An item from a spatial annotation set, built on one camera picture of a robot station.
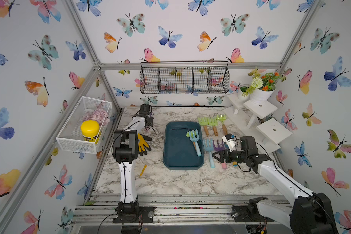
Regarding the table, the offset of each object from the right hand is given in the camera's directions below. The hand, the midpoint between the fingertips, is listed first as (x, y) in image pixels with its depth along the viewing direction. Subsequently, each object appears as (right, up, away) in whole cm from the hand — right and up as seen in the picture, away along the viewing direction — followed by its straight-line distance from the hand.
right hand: (218, 153), depth 82 cm
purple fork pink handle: (+5, 0, +17) cm, 18 cm away
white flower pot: (+27, +32, +6) cm, 42 cm away
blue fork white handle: (-11, +7, +20) cm, 24 cm away
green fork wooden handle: (+4, +17, +30) cm, 35 cm away
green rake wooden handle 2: (+12, +21, +33) cm, 41 cm away
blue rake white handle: (-2, +1, +18) cm, 18 cm away
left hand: (-45, +20, +26) cm, 56 cm away
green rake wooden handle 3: (-16, +9, +23) cm, 29 cm away
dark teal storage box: (-22, -3, +16) cm, 27 cm away
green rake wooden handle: (-3, +18, +33) cm, 38 cm away
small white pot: (+16, +34, +5) cm, 38 cm away
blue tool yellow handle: (+6, -3, -10) cm, 12 cm away
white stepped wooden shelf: (+29, +19, +29) cm, 46 cm away
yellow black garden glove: (-46, +2, +17) cm, 49 cm away
